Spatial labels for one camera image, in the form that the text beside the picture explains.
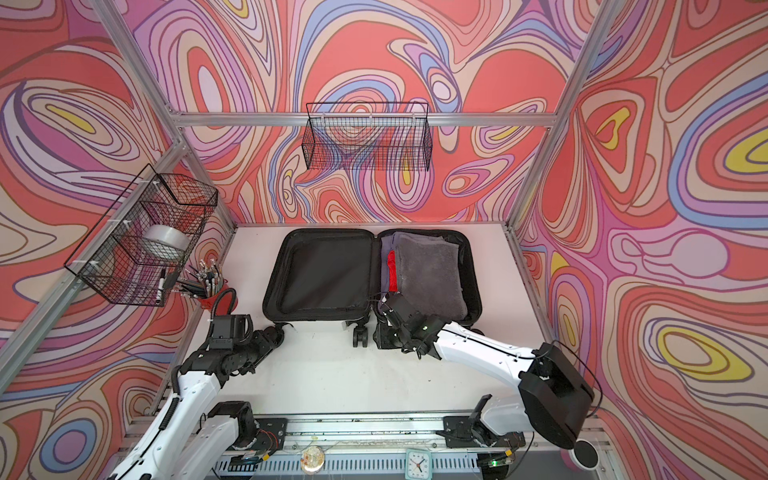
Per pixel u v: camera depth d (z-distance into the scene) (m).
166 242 0.72
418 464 0.68
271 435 0.73
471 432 0.65
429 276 0.93
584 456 0.66
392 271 0.94
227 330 0.64
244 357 0.68
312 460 0.70
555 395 0.41
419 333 0.60
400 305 0.64
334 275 0.96
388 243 1.02
